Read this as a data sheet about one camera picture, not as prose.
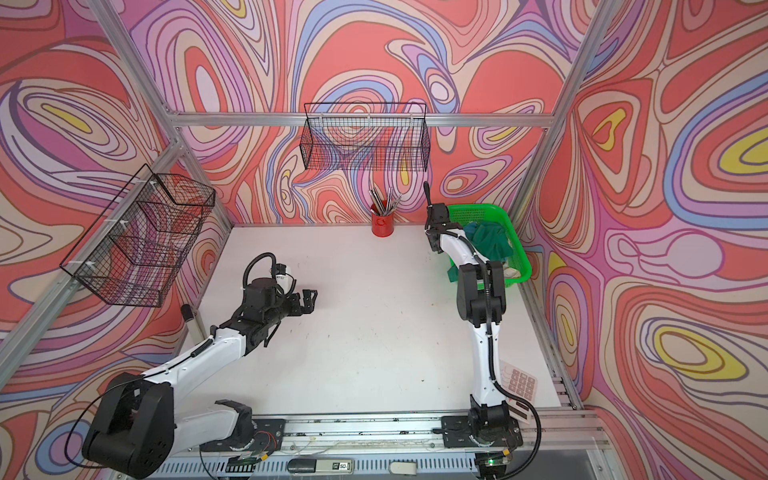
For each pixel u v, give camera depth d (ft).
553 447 2.41
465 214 4.03
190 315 2.96
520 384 2.63
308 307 2.58
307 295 2.59
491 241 3.25
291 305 2.55
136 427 1.31
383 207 3.74
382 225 3.70
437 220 2.83
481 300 2.02
